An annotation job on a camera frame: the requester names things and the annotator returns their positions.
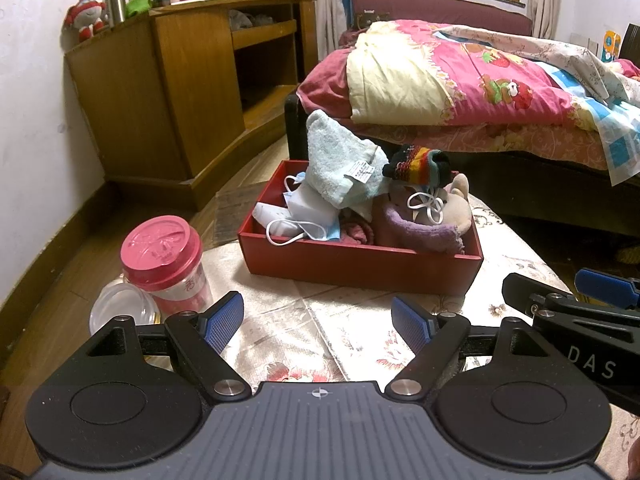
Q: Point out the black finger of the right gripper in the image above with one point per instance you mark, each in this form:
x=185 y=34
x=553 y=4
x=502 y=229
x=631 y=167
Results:
x=532 y=297

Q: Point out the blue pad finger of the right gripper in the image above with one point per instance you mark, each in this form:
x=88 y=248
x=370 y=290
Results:
x=618 y=292

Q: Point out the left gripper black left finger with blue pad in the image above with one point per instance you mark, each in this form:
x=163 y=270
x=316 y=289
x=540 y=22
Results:
x=196 y=341

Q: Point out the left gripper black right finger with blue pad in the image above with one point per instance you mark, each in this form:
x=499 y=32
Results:
x=435 y=340

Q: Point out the white blue face mask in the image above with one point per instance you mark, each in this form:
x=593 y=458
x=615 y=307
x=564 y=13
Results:
x=316 y=218

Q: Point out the light blue towel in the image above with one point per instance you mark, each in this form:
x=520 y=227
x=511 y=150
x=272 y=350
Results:
x=345 y=170

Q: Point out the white sponge block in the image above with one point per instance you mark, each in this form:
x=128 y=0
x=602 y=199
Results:
x=276 y=220

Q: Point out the red open box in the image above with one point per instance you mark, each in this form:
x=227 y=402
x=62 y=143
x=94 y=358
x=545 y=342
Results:
x=390 y=267

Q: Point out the clear plastic lid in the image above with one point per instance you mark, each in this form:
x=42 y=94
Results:
x=119 y=298

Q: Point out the pink lid plastic jar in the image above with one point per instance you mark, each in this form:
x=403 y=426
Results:
x=163 y=257

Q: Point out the pink pig plush toy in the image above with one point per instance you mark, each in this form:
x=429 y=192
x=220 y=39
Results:
x=355 y=230

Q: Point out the striped knit sock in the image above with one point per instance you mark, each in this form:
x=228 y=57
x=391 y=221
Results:
x=418 y=165

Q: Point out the wooden tv cabinet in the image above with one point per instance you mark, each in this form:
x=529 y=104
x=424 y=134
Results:
x=178 y=99

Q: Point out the pink floral quilt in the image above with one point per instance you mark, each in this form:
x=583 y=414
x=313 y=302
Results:
x=416 y=73

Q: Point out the red bed blanket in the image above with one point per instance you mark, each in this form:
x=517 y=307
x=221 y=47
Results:
x=326 y=88

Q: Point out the red santa plush doll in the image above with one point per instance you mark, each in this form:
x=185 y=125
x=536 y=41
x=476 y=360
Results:
x=86 y=17

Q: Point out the green plush toy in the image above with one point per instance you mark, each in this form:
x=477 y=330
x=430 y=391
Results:
x=137 y=7

